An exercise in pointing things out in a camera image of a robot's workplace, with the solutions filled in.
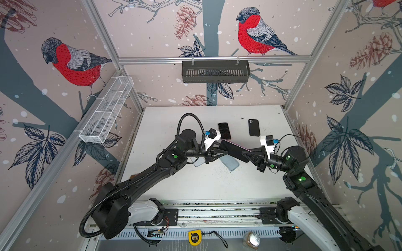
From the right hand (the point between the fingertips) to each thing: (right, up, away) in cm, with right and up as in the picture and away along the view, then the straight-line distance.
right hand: (241, 155), depth 66 cm
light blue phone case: (0, -11, +26) cm, 28 cm away
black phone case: (+19, +8, +42) cm, 46 cm away
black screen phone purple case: (-3, +2, -1) cm, 4 cm away
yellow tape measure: (-20, -37, +1) cm, 42 cm away
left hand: (-7, +1, +1) cm, 7 cm away
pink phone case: (-3, +9, +41) cm, 42 cm away
